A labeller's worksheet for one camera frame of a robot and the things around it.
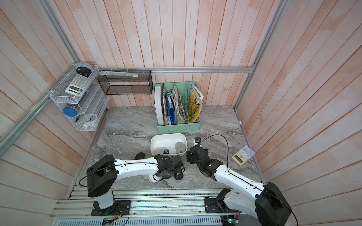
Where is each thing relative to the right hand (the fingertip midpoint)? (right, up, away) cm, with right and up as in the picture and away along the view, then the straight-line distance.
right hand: (193, 150), depth 86 cm
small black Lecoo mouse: (-35, -5, +6) cm, 36 cm away
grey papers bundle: (-8, +23, +11) cm, 27 cm away
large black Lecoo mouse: (-9, -15, -4) cm, 18 cm away
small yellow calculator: (+33, -5, +5) cm, 34 cm away
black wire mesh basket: (-50, +48, +20) cm, 72 cm away
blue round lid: (-70, +23, -9) cm, 74 cm away
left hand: (-16, -14, -2) cm, 21 cm away
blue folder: (-15, +25, +7) cm, 30 cm away
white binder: (-23, +28, +2) cm, 36 cm away
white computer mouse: (-25, -16, -4) cm, 30 cm away
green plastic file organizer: (-6, +44, +19) cm, 48 cm away
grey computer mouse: (-8, 0, +7) cm, 11 cm away
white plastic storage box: (-23, +3, +12) cm, 26 cm away
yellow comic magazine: (+3, +32, +15) cm, 35 cm away
